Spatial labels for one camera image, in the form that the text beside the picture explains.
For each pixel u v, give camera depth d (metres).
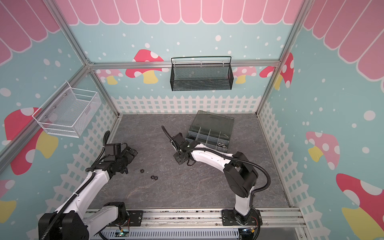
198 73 0.94
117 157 0.67
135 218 0.74
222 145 1.00
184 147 0.67
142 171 0.90
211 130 1.05
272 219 0.75
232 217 0.74
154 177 0.88
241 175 0.47
